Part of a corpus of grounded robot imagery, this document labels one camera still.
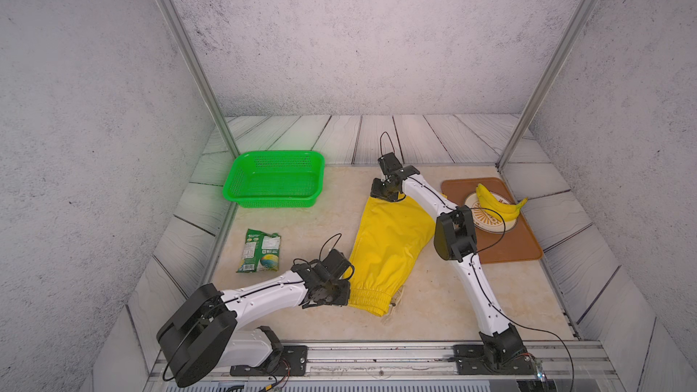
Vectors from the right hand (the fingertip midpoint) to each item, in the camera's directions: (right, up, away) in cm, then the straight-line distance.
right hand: (373, 192), depth 106 cm
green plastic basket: (-41, +5, +10) cm, 43 cm away
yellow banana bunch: (+44, -5, -7) cm, 45 cm away
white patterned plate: (+41, -10, -5) cm, 42 cm away
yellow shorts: (+6, -15, -12) cm, 20 cm away
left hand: (-8, -32, -24) cm, 41 cm away
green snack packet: (-39, -20, -14) cm, 46 cm away
